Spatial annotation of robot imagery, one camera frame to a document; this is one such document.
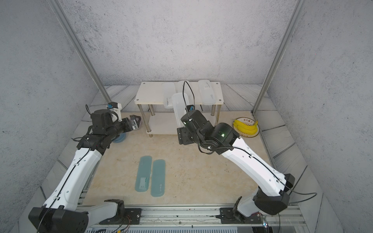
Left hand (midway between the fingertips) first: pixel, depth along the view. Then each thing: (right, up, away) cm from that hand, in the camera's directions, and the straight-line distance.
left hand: (136, 118), depth 75 cm
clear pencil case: (+15, +18, +12) cm, 26 cm away
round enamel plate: (+72, -1, +37) cm, 81 cm away
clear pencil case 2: (+37, +14, +8) cm, 40 cm away
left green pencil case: (0, -33, +12) cm, 36 cm away
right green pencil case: (+9, -35, +12) cm, 38 cm away
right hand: (+26, -6, -11) cm, 29 cm away
